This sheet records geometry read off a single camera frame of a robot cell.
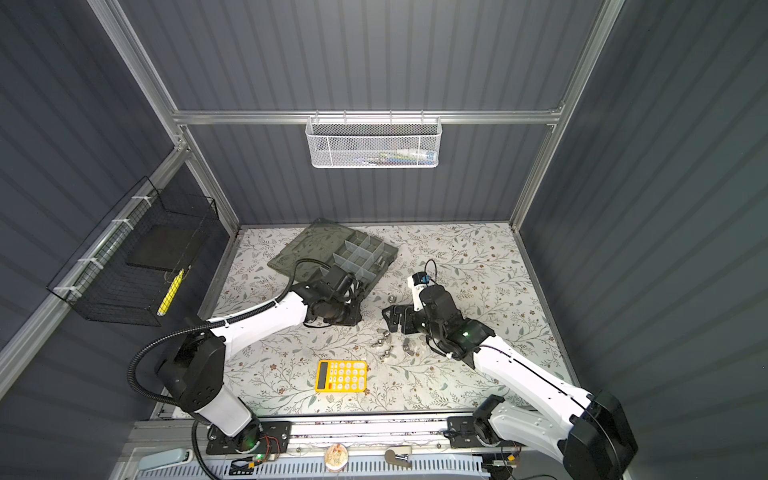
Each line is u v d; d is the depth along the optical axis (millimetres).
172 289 693
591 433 389
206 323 480
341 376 824
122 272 723
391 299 991
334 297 680
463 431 733
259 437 712
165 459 689
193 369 445
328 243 1156
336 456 709
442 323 586
